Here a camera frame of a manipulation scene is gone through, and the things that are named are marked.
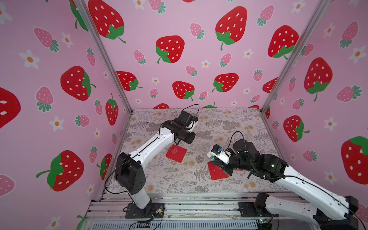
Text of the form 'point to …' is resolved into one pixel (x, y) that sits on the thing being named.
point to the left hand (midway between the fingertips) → (192, 136)
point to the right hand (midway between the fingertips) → (215, 157)
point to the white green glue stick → (211, 157)
